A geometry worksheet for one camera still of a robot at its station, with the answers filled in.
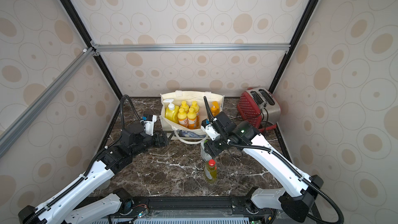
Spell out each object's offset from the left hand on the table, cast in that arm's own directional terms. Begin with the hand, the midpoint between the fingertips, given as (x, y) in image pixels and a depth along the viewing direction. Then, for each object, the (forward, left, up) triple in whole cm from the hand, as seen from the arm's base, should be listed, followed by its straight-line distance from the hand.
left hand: (172, 132), depth 71 cm
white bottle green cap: (-4, -15, -17) cm, 23 cm away
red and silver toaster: (+23, -47, -6) cm, 52 cm away
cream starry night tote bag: (+2, +1, -2) cm, 3 cm away
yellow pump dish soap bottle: (+16, +4, -5) cm, 17 cm away
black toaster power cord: (+16, -50, -8) cm, 54 cm away
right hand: (-5, -19, -3) cm, 20 cm away
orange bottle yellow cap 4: (+13, -8, -7) cm, 17 cm away
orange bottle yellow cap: (+20, -3, -4) cm, 21 cm away
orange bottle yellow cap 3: (+14, -2, -6) cm, 15 cm away
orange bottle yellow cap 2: (+19, -10, -5) cm, 22 cm away
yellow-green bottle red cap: (-13, -18, -10) cm, 24 cm away
